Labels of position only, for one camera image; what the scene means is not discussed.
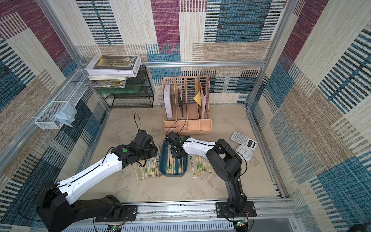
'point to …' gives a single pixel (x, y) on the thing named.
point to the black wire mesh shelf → (143, 98)
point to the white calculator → (243, 140)
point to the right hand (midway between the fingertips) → (176, 152)
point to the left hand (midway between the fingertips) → (156, 149)
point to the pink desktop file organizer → (186, 105)
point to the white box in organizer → (167, 100)
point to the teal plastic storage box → (163, 151)
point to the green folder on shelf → (127, 90)
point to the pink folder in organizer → (203, 99)
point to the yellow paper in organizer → (197, 98)
